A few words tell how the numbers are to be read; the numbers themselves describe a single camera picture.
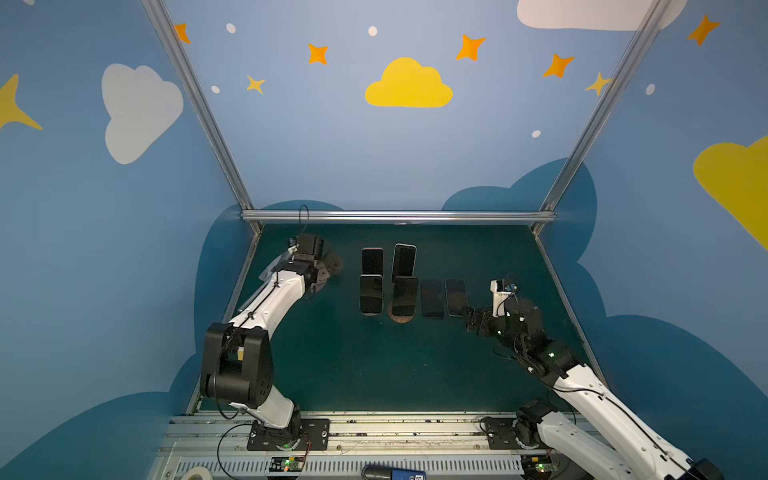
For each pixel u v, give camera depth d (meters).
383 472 0.65
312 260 0.70
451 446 0.73
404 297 0.91
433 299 0.97
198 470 0.70
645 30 0.72
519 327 0.58
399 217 1.28
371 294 0.91
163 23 0.70
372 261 1.00
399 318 0.96
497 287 0.71
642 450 0.43
